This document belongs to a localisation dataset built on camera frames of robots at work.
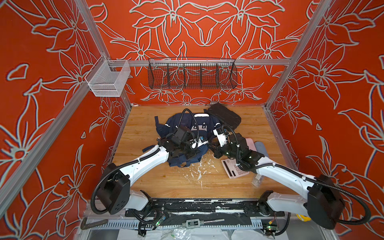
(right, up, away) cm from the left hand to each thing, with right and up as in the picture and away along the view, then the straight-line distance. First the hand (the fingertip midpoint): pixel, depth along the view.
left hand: (198, 145), depth 81 cm
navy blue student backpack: (-1, +9, +17) cm, 19 cm away
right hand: (+4, +1, -3) cm, 5 cm away
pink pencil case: (+35, -1, +14) cm, 38 cm away
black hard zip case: (+21, +16, +24) cm, 36 cm away
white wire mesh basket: (-57, +41, +12) cm, 71 cm away
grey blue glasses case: (+41, -4, +12) cm, 43 cm away
